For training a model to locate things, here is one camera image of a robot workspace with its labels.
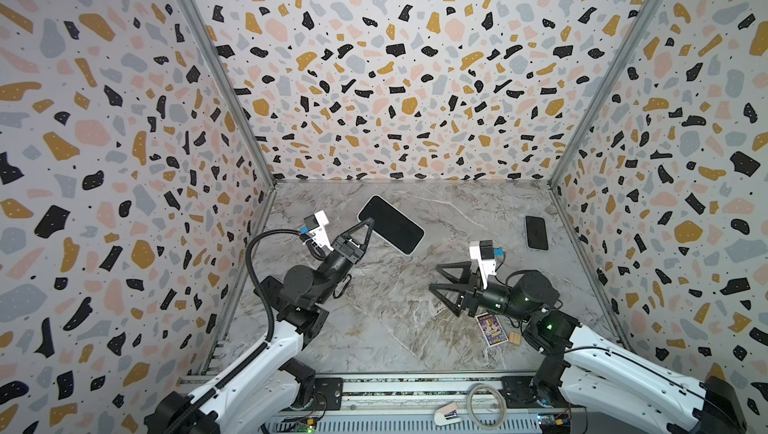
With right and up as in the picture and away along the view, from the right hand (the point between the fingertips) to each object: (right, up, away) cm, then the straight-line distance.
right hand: (433, 279), depth 61 cm
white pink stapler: (+4, -34, +9) cm, 35 cm away
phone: (-9, +11, +5) cm, 15 cm away
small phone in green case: (+41, +6, +46) cm, 62 cm away
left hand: (-12, +12, +1) cm, 17 cm away
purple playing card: (+19, -19, +22) cm, 35 cm away
